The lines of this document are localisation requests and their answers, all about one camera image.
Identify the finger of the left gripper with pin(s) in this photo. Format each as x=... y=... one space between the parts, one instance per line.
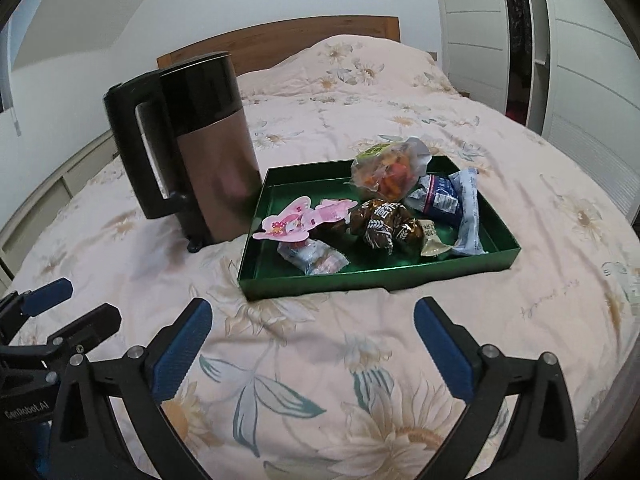
x=18 y=307
x=80 y=336

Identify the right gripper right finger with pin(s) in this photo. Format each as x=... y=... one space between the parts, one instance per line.
x=541 y=439

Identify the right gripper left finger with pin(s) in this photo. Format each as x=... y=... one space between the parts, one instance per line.
x=86 y=441

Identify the long light blue packet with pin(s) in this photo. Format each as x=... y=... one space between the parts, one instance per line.
x=468 y=240

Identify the olive green candy packet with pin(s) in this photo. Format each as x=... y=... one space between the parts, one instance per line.
x=432 y=245

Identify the brown oat snack packet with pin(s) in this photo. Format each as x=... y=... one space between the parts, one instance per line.
x=382 y=226

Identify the dark blue snack packet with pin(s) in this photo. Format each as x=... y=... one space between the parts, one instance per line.
x=435 y=197

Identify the pink cartoon character packet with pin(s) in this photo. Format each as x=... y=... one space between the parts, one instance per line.
x=299 y=218

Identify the small pink candy packet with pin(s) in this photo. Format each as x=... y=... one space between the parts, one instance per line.
x=313 y=257

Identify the clear bag orange snacks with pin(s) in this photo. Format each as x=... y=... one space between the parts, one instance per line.
x=390 y=170

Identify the white radiator cover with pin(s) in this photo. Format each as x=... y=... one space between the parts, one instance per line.
x=20 y=232

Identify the brown black electric kettle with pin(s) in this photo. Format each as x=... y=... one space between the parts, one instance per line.
x=184 y=141

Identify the green tray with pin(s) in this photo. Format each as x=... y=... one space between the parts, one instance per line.
x=265 y=274

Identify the wooden headboard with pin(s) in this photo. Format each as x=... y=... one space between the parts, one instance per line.
x=265 y=45

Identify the wooden nightstand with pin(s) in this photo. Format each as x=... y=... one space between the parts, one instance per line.
x=434 y=55

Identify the white wardrobe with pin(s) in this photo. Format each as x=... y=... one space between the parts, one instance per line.
x=578 y=66

